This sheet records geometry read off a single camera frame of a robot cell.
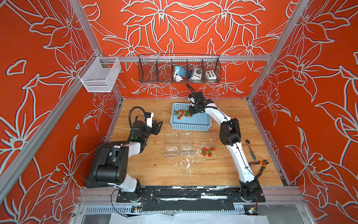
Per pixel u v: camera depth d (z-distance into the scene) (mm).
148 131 765
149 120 794
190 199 726
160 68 1003
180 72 839
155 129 811
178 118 1064
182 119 1068
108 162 499
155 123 902
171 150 899
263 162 834
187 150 899
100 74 948
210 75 946
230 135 673
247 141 922
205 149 886
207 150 878
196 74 908
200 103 828
